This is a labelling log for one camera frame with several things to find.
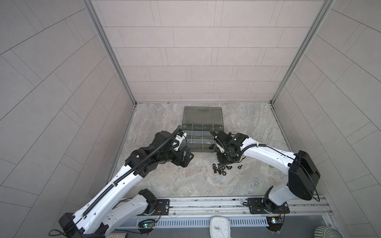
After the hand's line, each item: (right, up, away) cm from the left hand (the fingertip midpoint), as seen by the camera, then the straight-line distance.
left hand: (188, 151), depth 69 cm
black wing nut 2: (+28, -13, +15) cm, 35 cm away
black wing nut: (+22, -13, +14) cm, 29 cm away
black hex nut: (+19, -16, +12) cm, 27 cm away
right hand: (+17, -9, +11) cm, 22 cm away
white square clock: (+14, -32, -5) cm, 35 cm away
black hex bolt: (+14, -13, +14) cm, 23 cm away
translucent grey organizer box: (+4, +11, +37) cm, 39 cm away
